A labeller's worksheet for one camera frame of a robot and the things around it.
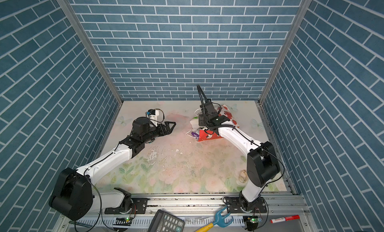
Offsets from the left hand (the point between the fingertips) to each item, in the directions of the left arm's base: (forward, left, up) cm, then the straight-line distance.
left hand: (171, 124), depth 82 cm
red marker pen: (-43, -56, -17) cm, 73 cm away
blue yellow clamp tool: (-43, -24, -17) cm, 52 cm away
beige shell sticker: (-23, -41, -19) cm, 50 cm away
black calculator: (-43, +1, -17) cm, 46 cm away
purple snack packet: (-1, -14, -11) cm, 18 cm away
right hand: (+7, -18, -1) cm, 19 cm away
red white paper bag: (-2, -18, -9) cm, 21 cm away
